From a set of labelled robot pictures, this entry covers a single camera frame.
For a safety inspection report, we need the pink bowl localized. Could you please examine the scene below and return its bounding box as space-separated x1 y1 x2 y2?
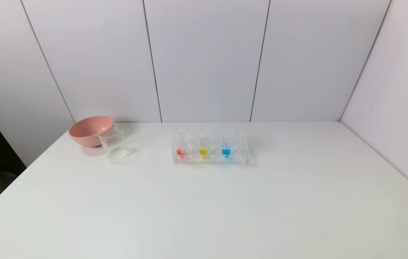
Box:
68 115 114 148

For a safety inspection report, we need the test tube with yellow pigment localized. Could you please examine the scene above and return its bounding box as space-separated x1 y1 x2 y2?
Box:
199 130 209 158

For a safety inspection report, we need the clear glass beaker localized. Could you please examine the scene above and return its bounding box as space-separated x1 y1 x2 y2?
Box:
97 123 132 163

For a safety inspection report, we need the clear acrylic test tube rack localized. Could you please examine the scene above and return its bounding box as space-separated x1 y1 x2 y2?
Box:
171 129 249 165

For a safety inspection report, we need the test tube with red pigment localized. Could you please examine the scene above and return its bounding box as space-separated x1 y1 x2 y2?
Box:
176 132 187 159

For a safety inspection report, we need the test tube with blue pigment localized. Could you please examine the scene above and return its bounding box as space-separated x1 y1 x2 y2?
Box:
222 128 232 158

